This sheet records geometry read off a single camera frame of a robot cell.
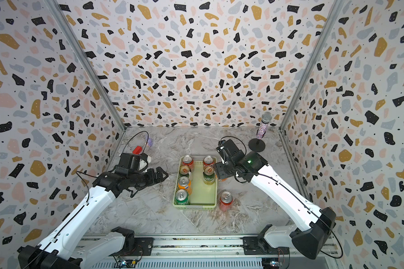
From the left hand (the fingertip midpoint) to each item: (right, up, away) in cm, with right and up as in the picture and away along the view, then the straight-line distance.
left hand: (162, 176), depth 77 cm
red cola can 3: (+29, -11, 0) cm, 31 cm away
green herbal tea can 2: (+21, -1, +9) cm, 23 cm away
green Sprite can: (+9, -10, +1) cm, 13 cm away
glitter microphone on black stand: (+53, +14, +33) cm, 64 cm away
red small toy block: (-25, +11, +29) cm, 40 cm away
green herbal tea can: (+8, +1, +9) cm, 12 cm away
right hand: (+27, +4, -3) cm, 28 cm away
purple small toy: (-18, +16, +33) cm, 41 cm away
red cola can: (+9, +6, +14) cm, 18 cm away
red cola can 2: (+21, +6, +13) cm, 25 cm away
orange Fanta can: (+9, -4, +5) cm, 11 cm away
